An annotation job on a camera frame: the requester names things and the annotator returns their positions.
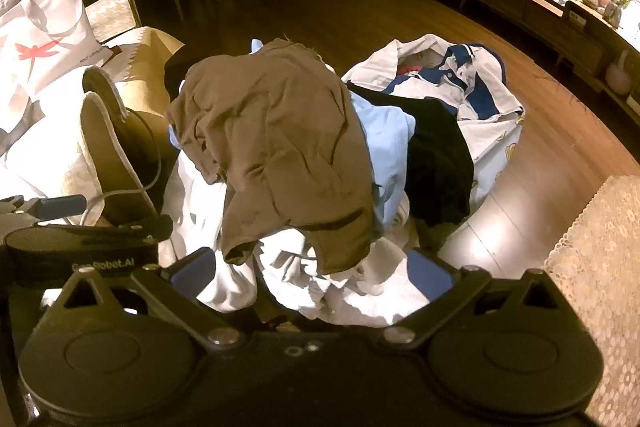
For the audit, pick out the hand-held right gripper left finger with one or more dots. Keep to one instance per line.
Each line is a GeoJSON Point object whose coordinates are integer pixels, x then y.
{"type": "Point", "coordinates": [192, 276]}

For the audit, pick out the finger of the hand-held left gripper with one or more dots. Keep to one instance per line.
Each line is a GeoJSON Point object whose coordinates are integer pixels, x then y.
{"type": "Point", "coordinates": [62, 208]}

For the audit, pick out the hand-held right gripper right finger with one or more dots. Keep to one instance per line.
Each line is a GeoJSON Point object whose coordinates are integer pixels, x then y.
{"type": "Point", "coordinates": [430, 278]}

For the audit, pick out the brown shirt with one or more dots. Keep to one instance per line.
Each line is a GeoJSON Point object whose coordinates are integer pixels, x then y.
{"type": "Point", "coordinates": [270, 117]}

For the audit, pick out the beige slipper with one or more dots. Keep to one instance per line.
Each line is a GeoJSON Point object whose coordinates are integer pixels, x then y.
{"type": "Point", "coordinates": [100, 79]}
{"type": "Point", "coordinates": [107, 152]}

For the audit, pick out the white garment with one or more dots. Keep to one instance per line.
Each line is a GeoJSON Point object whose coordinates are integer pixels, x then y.
{"type": "Point", "coordinates": [295, 279]}

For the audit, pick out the black garment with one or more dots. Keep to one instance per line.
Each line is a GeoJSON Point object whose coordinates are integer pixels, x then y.
{"type": "Point", "coordinates": [440, 157]}

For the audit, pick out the beige lace tablecloth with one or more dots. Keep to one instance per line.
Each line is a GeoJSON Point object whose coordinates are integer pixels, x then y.
{"type": "Point", "coordinates": [600, 282]}

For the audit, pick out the white dragonfly tote bag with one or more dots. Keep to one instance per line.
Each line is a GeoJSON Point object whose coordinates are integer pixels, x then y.
{"type": "Point", "coordinates": [45, 22]}

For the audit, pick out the beige patterned cushion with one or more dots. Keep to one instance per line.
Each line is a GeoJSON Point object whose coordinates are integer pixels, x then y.
{"type": "Point", "coordinates": [112, 12]}

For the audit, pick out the pink kettlebell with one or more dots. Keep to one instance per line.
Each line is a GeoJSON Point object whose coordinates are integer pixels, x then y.
{"type": "Point", "coordinates": [620, 77]}

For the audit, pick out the long wooden sideboard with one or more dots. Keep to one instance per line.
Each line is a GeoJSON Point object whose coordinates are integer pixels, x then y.
{"type": "Point", "coordinates": [565, 29]}

